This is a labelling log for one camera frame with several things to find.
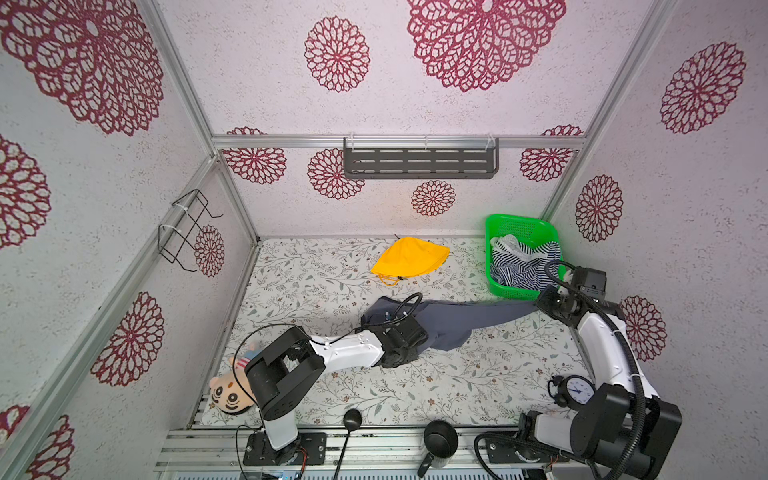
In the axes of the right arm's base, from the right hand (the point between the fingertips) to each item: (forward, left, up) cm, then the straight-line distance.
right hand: (543, 296), depth 84 cm
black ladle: (-30, +53, -14) cm, 62 cm away
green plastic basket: (+39, +2, -10) cm, 41 cm away
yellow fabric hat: (+26, +37, -14) cm, 48 cm away
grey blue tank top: (-5, +25, -10) cm, 28 cm away
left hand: (-12, +37, -14) cm, 42 cm away
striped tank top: (+25, -4, -16) cm, 30 cm away
